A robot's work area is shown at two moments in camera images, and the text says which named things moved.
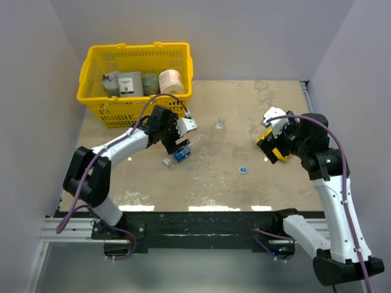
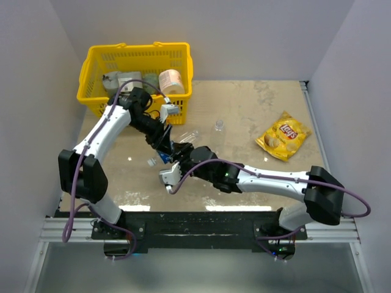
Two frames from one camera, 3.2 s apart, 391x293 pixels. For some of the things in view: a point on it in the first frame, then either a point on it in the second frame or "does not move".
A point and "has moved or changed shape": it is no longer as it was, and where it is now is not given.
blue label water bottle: [182, 152] has moved or changed shape
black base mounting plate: [261, 231] does not move
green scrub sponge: [151, 84] does not move
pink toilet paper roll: [170, 82] does not move
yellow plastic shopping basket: [113, 112] does not move
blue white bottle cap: [167, 162] → [151, 162]
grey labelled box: [121, 83] does not move
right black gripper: [291, 126] → [181, 149]
